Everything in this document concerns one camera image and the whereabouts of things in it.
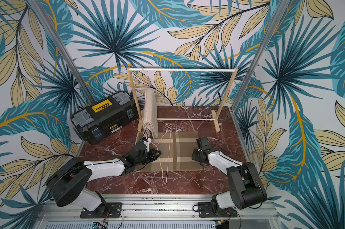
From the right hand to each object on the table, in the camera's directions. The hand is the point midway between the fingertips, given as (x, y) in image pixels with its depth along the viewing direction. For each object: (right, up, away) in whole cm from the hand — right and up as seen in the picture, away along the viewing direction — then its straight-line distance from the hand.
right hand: (189, 157), depth 92 cm
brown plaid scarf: (-8, +5, +3) cm, 10 cm away
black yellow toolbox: (-54, +25, -1) cm, 59 cm away
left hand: (-17, +3, -6) cm, 19 cm away
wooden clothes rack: (+22, +28, +13) cm, 38 cm away
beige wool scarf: (-24, +20, -7) cm, 32 cm away
